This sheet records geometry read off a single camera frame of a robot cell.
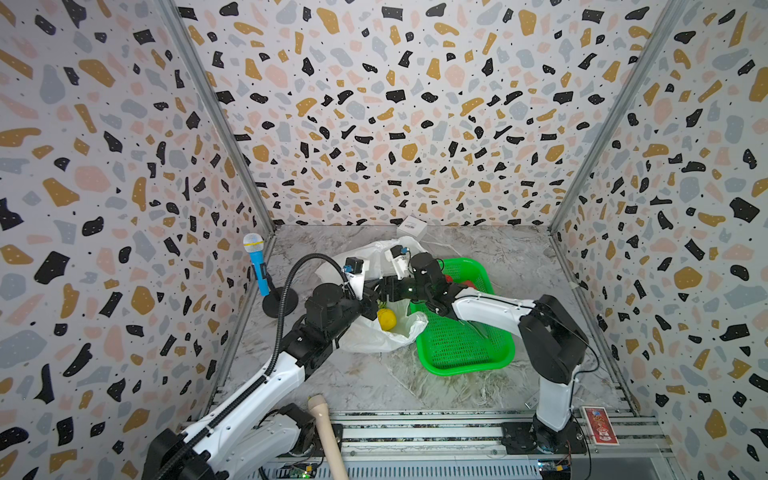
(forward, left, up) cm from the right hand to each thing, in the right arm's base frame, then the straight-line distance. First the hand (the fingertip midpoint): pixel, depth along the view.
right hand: (367, 281), depth 82 cm
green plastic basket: (-10, -24, -19) cm, 33 cm away
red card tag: (-31, -60, -18) cm, 70 cm away
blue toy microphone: (+6, +30, +8) cm, 32 cm away
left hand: (-4, -5, +8) cm, 11 cm away
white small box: (+37, -13, -16) cm, 42 cm away
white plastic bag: (-13, -1, -4) cm, 14 cm away
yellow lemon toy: (-4, -5, -14) cm, 16 cm away
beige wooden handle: (-29, +11, -16) cm, 35 cm away
